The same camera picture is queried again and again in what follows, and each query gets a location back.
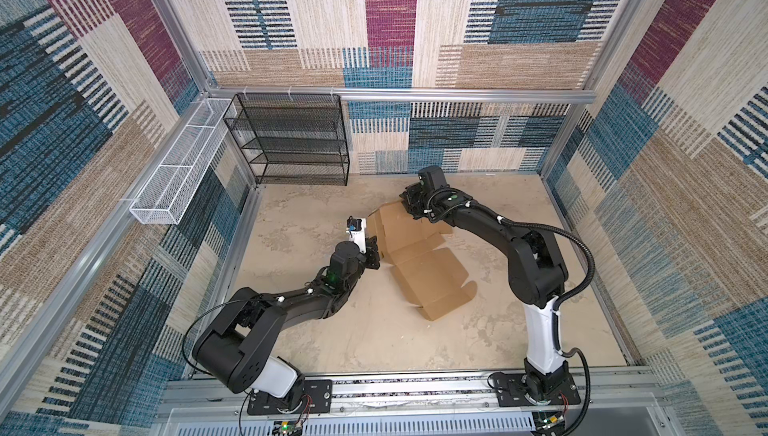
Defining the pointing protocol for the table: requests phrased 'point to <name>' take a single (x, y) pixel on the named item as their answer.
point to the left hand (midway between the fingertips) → (378, 234)
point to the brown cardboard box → (432, 275)
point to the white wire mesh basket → (177, 177)
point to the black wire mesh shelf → (291, 138)
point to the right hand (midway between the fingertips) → (396, 196)
